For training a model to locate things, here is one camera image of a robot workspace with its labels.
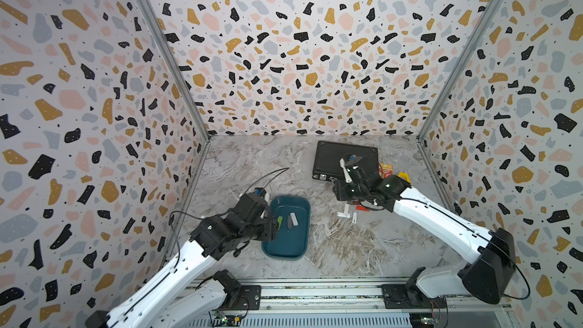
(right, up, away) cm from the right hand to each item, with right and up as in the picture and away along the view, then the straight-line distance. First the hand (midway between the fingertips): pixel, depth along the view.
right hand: (336, 188), depth 80 cm
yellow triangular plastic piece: (+36, +2, +26) cm, 44 cm away
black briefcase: (-1, +9, +27) cm, 29 cm away
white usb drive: (+9, -14, +13) cm, 21 cm away
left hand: (-20, -11, -7) cm, 24 cm away
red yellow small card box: (+27, +5, +27) cm, 38 cm away
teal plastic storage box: (-16, -22, +8) cm, 29 cm away
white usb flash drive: (+5, -12, +13) cm, 18 cm away
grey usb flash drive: (-17, -15, +10) cm, 25 cm away
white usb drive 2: (-15, -14, +12) cm, 24 cm away
